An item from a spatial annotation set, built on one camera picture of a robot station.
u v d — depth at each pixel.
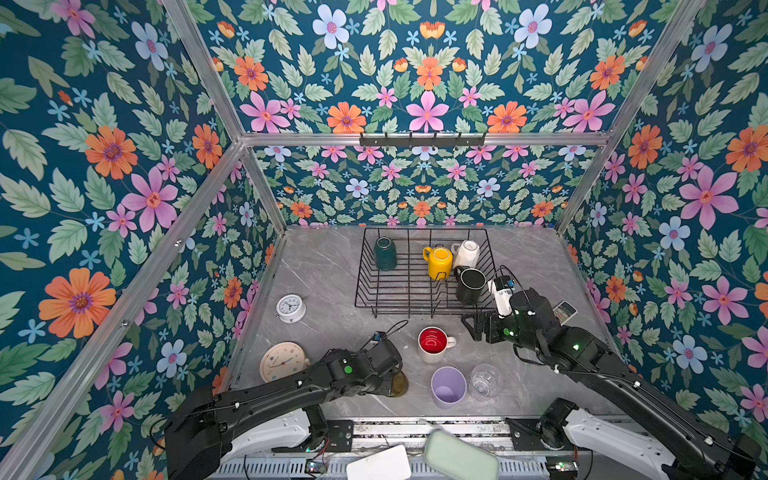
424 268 1.03
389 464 0.66
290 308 0.93
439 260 0.95
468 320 0.69
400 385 0.78
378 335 0.73
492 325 0.63
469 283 0.88
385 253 0.98
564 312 0.94
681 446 0.41
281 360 0.84
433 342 0.88
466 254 0.96
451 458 0.69
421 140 0.93
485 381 0.82
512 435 0.73
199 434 0.40
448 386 0.80
